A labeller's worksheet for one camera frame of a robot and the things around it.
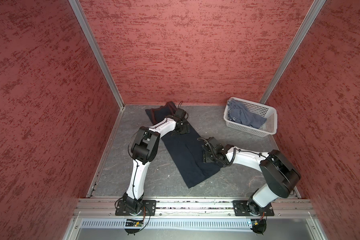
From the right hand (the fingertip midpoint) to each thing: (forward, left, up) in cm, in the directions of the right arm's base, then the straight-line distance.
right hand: (207, 161), depth 91 cm
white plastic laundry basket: (+21, -47, +3) cm, 51 cm away
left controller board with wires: (-31, +41, -3) cm, 52 cm away
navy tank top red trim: (+9, +13, +1) cm, 16 cm away
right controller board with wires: (-33, -21, 0) cm, 39 cm away
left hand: (+20, +14, +2) cm, 25 cm away
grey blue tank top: (+29, -25, +12) cm, 40 cm away
